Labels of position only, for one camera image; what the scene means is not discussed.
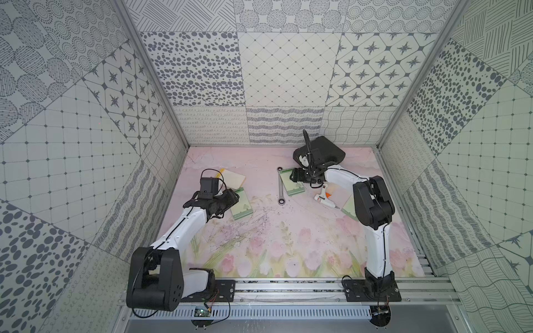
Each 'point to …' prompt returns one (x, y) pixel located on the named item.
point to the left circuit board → (202, 311)
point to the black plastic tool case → (318, 152)
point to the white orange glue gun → (324, 197)
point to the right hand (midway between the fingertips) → (297, 179)
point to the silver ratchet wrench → (281, 200)
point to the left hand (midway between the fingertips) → (241, 198)
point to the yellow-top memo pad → (229, 180)
